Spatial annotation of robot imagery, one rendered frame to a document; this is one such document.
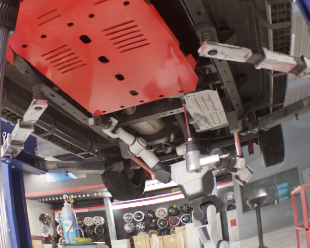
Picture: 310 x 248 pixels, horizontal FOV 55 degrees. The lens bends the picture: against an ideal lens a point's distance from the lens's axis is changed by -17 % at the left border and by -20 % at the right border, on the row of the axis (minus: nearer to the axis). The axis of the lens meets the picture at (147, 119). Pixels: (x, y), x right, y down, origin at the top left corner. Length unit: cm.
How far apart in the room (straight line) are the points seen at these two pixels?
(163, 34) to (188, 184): 120
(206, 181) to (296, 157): 1024
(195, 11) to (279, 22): 46
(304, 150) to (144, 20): 1145
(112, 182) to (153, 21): 227
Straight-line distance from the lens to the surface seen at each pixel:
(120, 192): 360
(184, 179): 245
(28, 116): 201
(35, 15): 143
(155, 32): 161
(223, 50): 158
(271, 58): 174
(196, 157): 197
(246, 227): 1226
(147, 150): 260
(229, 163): 207
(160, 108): 273
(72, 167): 316
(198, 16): 159
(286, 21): 173
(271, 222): 1228
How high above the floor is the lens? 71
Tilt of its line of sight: 21 degrees up
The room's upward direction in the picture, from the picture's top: 8 degrees counter-clockwise
